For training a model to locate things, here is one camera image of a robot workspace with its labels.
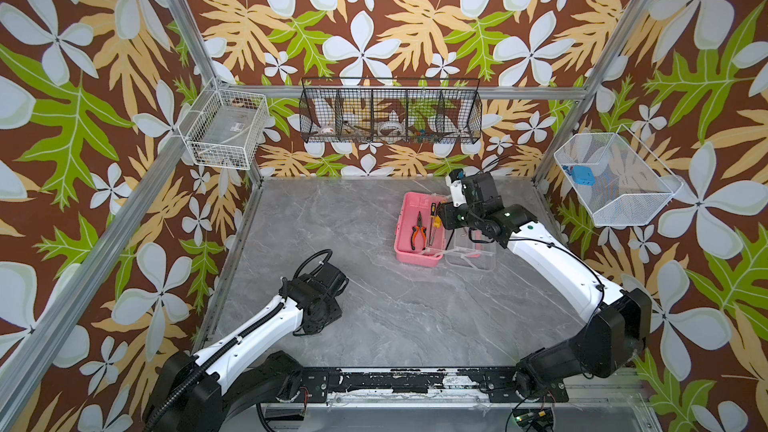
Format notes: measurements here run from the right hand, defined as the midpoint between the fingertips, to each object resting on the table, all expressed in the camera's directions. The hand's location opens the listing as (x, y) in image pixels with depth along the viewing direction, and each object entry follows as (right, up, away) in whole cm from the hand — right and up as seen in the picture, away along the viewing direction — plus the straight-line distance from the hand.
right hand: (441, 208), depth 82 cm
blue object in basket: (+43, +10, +5) cm, 44 cm away
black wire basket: (-14, +33, +16) cm, 39 cm away
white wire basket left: (-63, +24, +4) cm, 67 cm away
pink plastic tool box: (-3, -11, +23) cm, 26 cm away
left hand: (-31, -29, +1) cm, 42 cm away
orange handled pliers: (-5, -8, +22) cm, 24 cm away
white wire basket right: (+49, +9, +1) cm, 50 cm away
